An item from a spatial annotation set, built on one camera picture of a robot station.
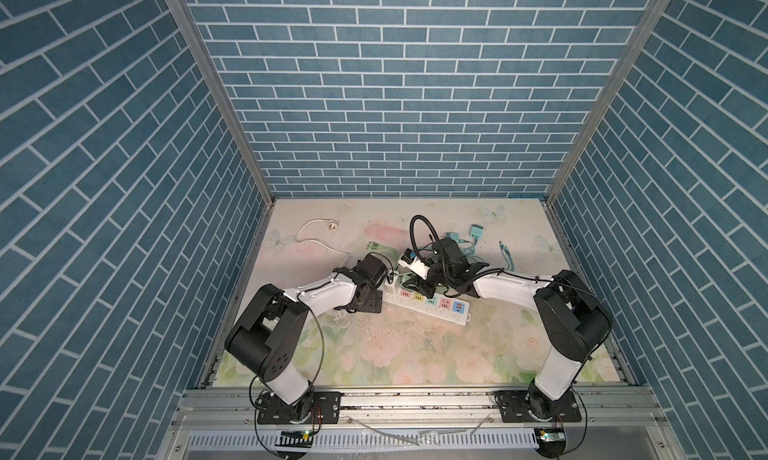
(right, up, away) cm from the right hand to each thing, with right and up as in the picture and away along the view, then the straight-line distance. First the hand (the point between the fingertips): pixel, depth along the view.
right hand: (405, 276), depth 90 cm
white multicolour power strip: (+11, -9, -1) cm, 14 cm away
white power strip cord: (-27, +16, +21) cm, 38 cm away
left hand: (-13, -9, +2) cm, 16 cm away
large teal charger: (+27, +13, +20) cm, 36 cm away
